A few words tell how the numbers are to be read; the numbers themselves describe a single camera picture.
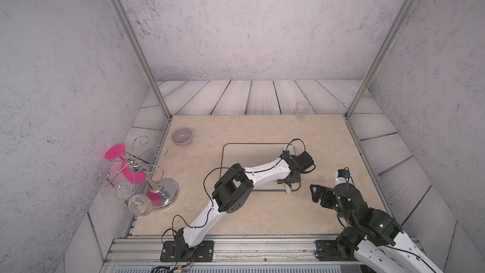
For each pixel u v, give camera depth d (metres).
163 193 0.87
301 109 1.19
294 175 0.67
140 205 0.72
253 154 1.02
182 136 1.08
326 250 0.73
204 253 0.73
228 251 0.74
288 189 0.89
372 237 0.49
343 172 0.66
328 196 0.66
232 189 0.57
